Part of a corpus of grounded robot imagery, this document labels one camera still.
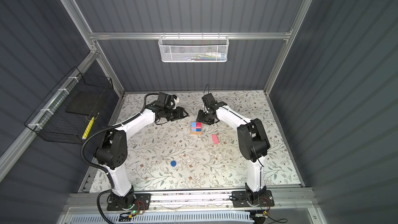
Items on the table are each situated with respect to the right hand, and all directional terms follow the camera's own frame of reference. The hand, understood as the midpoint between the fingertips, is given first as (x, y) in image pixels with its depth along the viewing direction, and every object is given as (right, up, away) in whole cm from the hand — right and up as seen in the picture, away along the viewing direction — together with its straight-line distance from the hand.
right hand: (200, 121), depth 94 cm
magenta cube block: (-1, -2, -1) cm, 2 cm away
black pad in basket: (-57, +11, -18) cm, 61 cm away
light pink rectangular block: (-2, -4, 0) cm, 4 cm away
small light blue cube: (-4, -2, 0) cm, 4 cm away
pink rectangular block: (+9, -11, +2) cm, 15 cm away
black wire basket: (-63, +5, -23) cm, 67 cm away
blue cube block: (-1, -5, +2) cm, 6 cm away
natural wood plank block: (-2, -8, +3) cm, 9 cm away
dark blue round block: (-15, -23, -9) cm, 29 cm away
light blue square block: (-4, -6, +2) cm, 7 cm away
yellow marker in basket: (-50, -1, -26) cm, 57 cm away
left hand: (-9, +4, -2) cm, 10 cm away
